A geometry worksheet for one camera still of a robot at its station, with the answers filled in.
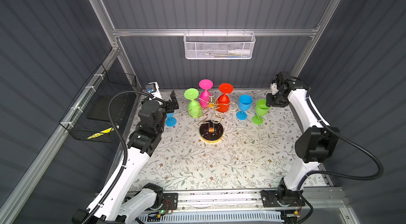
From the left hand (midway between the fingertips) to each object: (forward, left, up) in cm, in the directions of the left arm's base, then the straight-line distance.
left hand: (163, 93), depth 68 cm
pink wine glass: (+13, -19, -7) cm, 24 cm away
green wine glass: (+4, -13, -16) cm, 20 cm away
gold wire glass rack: (0, -22, -36) cm, 42 cm away
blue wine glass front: (+10, -43, -21) cm, 49 cm away
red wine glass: (+7, -28, -15) cm, 33 cm away
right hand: (+6, -57, -18) cm, 60 cm away
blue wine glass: (+10, +4, -36) cm, 38 cm away
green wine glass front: (+5, -51, -21) cm, 56 cm away
